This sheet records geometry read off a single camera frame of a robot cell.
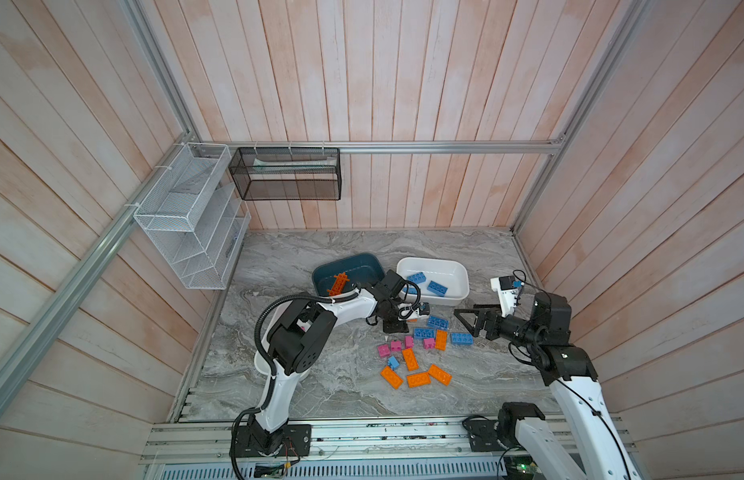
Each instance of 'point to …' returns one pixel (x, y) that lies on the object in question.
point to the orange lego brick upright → (441, 338)
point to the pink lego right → (429, 343)
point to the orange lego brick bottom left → (390, 376)
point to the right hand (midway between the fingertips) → (467, 309)
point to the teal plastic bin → (362, 269)
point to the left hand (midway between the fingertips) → (403, 324)
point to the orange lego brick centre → (411, 362)
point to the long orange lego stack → (339, 284)
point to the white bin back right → (441, 282)
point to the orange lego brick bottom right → (439, 374)
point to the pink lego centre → (409, 342)
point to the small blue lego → (392, 362)
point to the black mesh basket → (287, 173)
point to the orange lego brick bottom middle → (418, 379)
